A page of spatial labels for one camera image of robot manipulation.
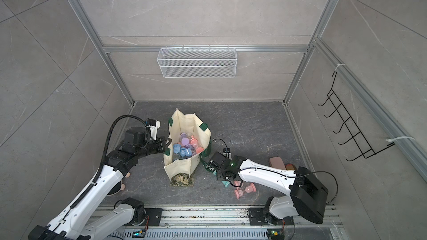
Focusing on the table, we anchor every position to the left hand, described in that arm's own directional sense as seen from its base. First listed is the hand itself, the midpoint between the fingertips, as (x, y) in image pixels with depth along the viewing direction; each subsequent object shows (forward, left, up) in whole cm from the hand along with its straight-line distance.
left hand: (173, 138), depth 76 cm
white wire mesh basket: (+50, +3, +8) cm, 50 cm away
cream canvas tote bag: (-12, -2, 0) cm, 13 cm away
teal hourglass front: (-16, -24, -18) cm, 34 cm away
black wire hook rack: (-15, -74, +12) cm, 76 cm away
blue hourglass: (0, -4, -13) cm, 14 cm away
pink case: (-5, -53, -20) cm, 57 cm away
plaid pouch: (-8, -59, -20) cm, 63 cm away
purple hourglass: (+7, -2, -15) cm, 17 cm away
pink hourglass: (+6, -7, -16) cm, 19 cm away
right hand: (-12, -24, -17) cm, 32 cm away
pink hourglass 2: (-18, -36, -20) cm, 45 cm away
